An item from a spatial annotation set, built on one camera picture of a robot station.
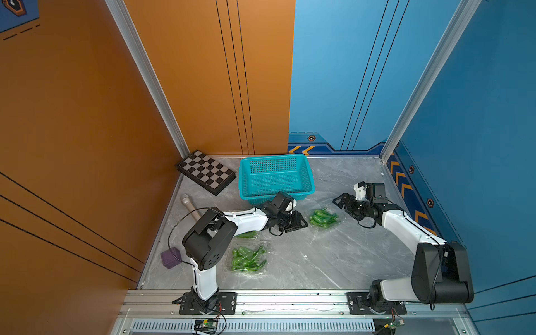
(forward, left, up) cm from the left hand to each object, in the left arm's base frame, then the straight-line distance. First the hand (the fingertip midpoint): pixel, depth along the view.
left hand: (307, 223), depth 88 cm
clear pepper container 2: (-5, +23, -1) cm, 24 cm away
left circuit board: (-35, +37, -7) cm, 51 cm away
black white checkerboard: (+30, +50, -2) cm, 58 cm away
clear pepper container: (+3, -8, -2) cm, 9 cm away
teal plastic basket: (+28, +21, -5) cm, 36 cm away
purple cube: (-15, +54, 0) cm, 56 cm away
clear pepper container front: (-14, +24, -1) cm, 28 cm away
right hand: (+8, -14, +4) cm, 16 cm away
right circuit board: (-34, -27, -5) cm, 44 cm away
